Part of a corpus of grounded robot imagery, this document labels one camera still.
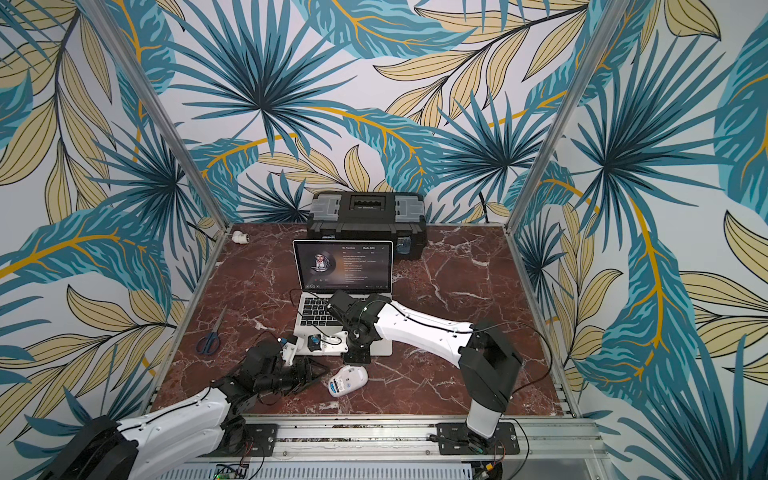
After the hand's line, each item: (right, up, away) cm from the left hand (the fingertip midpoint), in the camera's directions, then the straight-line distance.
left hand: (325, 379), depth 81 cm
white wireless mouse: (+6, 0, 0) cm, 6 cm away
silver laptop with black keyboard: (-3, +30, +12) cm, 32 cm away
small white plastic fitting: (-38, +40, +32) cm, 63 cm away
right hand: (+6, +8, -1) cm, 10 cm away
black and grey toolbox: (+12, +46, +17) cm, 51 cm away
